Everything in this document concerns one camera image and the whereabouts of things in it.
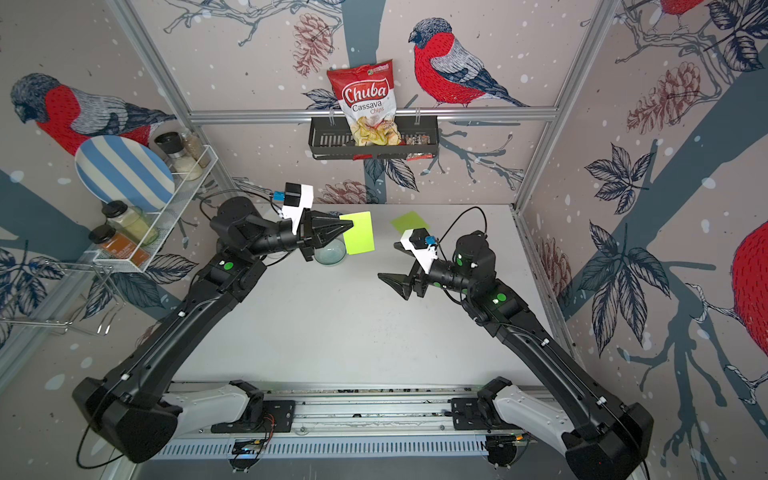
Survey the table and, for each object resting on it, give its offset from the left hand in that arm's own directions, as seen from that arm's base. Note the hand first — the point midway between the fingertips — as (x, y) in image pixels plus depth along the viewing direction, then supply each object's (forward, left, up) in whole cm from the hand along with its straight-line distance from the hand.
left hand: (353, 220), depth 57 cm
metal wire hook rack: (-11, +59, -9) cm, 61 cm away
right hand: (0, -8, -12) cm, 14 cm away
